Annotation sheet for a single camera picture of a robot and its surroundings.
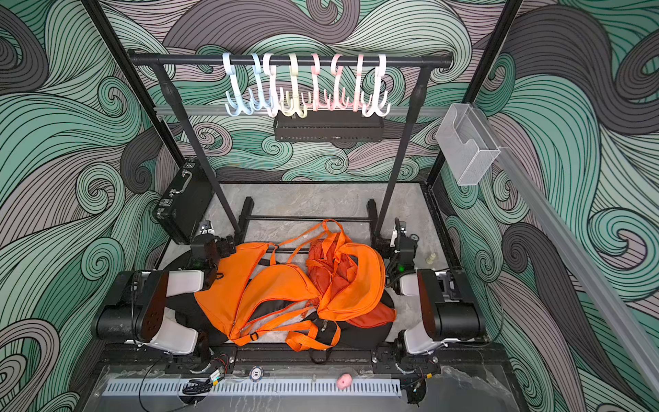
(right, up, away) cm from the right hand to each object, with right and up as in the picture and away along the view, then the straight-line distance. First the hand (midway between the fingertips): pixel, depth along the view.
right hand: (392, 236), depth 93 cm
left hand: (-66, 0, 0) cm, 66 cm away
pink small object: (-20, -37, -25) cm, 49 cm away
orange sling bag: (-15, -14, -17) cm, 27 cm away
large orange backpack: (-51, -21, -14) cm, 57 cm away
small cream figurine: (+14, -9, -1) cm, 16 cm away
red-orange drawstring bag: (-24, -11, -10) cm, 28 cm away
